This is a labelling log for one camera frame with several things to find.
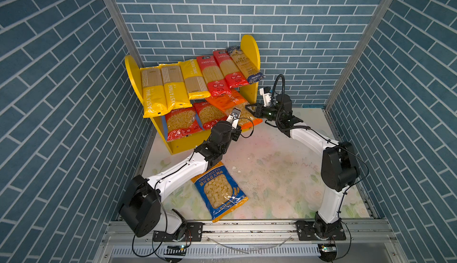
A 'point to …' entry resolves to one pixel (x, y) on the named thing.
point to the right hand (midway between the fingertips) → (246, 104)
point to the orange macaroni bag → (234, 99)
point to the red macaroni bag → (181, 122)
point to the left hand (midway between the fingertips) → (235, 118)
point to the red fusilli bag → (209, 113)
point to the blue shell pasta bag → (219, 191)
